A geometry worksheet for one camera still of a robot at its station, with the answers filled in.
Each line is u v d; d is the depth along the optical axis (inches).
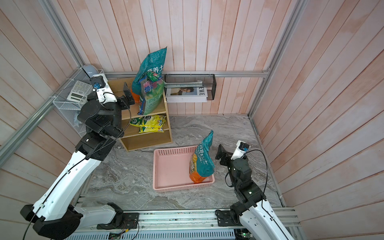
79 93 29.7
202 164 29.2
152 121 33.9
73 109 28.2
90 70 32.3
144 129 33.8
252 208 19.5
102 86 16.7
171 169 36.3
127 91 19.9
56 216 14.9
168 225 28.7
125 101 19.6
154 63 26.8
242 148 23.4
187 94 36.9
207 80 37.9
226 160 25.2
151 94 25.7
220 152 25.9
